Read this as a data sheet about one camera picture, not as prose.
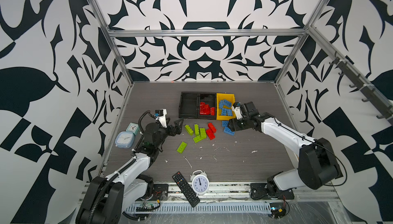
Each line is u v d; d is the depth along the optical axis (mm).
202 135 898
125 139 887
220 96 1065
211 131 921
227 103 1048
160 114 717
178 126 745
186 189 737
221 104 1050
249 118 672
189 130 935
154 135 633
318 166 437
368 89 582
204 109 1020
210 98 1073
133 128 939
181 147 888
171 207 712
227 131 933
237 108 807
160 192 728
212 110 1009
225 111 1022
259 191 745
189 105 1082
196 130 932
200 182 754
